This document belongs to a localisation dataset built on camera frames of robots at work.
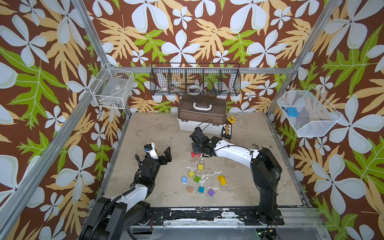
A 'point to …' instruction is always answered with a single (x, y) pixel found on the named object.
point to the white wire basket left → (113, 88)
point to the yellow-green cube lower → (191, 174)
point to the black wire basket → (195, 79)
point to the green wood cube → (196, 179)
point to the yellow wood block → (222, 180)
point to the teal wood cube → (201, 189)
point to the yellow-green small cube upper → (200, 167)
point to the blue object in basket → (292, 112)
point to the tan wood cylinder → (190, 189)
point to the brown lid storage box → (206, 114)
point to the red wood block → (193, 155)
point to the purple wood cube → (211, 192)
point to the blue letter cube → (184, 179)
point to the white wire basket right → (316, 117)
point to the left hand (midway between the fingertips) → (162, 147)
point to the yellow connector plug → (231, 119)
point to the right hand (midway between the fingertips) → (195, 146)
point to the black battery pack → (227, 130)
